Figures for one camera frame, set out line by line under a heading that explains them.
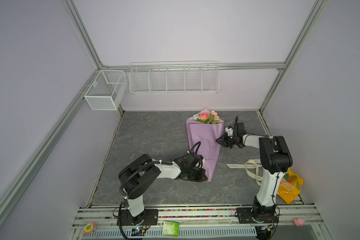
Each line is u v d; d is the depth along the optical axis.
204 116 1.08
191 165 0.73
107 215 0.75
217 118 1.10
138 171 0.44
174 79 0.98
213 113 1.08
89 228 0.67
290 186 0.77
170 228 0.69
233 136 0.95
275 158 0.54
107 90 1.02
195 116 1.11
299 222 0.71
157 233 0.71
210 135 1.01
